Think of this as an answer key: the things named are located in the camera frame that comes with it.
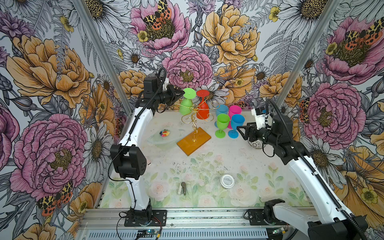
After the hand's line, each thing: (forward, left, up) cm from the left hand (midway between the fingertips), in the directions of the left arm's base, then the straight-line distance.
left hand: (185, 95), depth 80 cm
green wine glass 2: (-2, 0, -6) cm, 6 cm away
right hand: (-19, -27, -6) cm, 34 cm away
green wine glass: (+1, -23, -21) cm, 31 cm away
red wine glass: (+2, -9, -11) cm, 15 cm away
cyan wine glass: (+2, -33, -23) cm, 40 cm away
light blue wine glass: (+10, -23, -20) cm, 32 cm away
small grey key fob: (-37, +3, -33) cm, 50 cm away
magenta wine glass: (+10, -31, -20) cm, 38 cm away
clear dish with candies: (-1, +16, -35) cm, 38 cm away
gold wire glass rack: (-3, -3, -12) cm, 13 cm away
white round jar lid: (-35, -21, -29) cm, 50 cm away
